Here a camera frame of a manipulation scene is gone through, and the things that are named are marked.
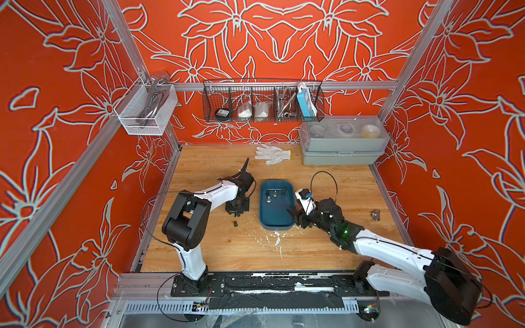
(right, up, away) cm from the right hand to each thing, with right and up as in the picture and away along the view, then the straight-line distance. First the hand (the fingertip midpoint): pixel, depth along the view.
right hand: (289, 206), depth 80 cm
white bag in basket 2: (-11, +41, +12) cm, 45 cm away
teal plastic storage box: (-4, 0, +18) cm, 18 cm away
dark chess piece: (-8, +2, +18) cm, 20 cm away
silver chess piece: (-7, 0, +15) cm, 17 cm away
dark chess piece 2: (0, +3, +18) cm, 18 cm away
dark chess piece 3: (-23, -10, +8) cm, 26 cm away
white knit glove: (-4, +22, +34) cm, 41 cm away
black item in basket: (-30, +42, +17) cm, 54 cm away
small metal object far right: (+41, -6, +10) cm, 43 cm away
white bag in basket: (-18, +41, +10) cm, 46 cm away
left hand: (-21, -4, +13) cm, 25 cm away
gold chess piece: (-4, +2, +17) cm, 18 cm away
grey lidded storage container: (+30, +29, +21) cm, 47 cm away
